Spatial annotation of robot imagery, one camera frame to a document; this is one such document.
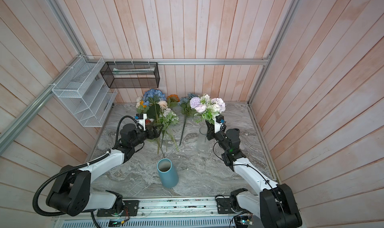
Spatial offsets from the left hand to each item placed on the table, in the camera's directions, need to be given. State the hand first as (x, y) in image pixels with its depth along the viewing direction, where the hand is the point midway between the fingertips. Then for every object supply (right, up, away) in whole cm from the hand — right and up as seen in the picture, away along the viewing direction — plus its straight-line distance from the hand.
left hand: (159, 127), depth 84 cm
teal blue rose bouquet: (+15, +12, +21) cm, 29 cm away
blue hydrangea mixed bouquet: (-9, +18, +25) cm, 33 cm away
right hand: (+27, +4, -6) cm, 28 cm away
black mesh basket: (-23, +36, +17) cm, 46 cm away
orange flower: (+4, +19, +30) cm, 36 cm away
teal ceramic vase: (+7, -21, -16) cm, 27 cm away
